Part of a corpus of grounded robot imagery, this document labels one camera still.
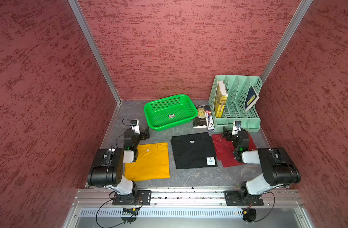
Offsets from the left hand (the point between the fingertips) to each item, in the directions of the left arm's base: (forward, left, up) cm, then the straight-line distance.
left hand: (142, 128), depth 94 cm
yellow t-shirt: (-21, -9, -7) cm, 24 cm away
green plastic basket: (+19, -13, -7) cm, 24 cm away
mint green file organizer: (+34, -73, -3) cm, 81 cm away
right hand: (+1, -60, 0) cm, 60 cm away
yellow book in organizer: (+13, -52, +16) cm, 56 cm away
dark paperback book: (+12, -42, -7) cm, 44 cm away
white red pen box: (+10, -48, -4) cm, 49 cm away
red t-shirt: (-11, -56, -9) cm, 58 cm away
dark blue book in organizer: (+24, -80, +7) cm, 83 cm away
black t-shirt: (-12, -35, -8) cm, 38 cm away
